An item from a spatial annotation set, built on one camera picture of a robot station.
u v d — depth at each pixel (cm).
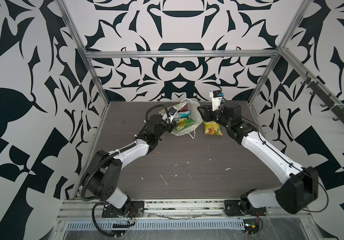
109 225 71
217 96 65
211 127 102
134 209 74
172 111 71
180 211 74
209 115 68
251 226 71
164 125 65
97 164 42
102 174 45
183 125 92
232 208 74
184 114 94
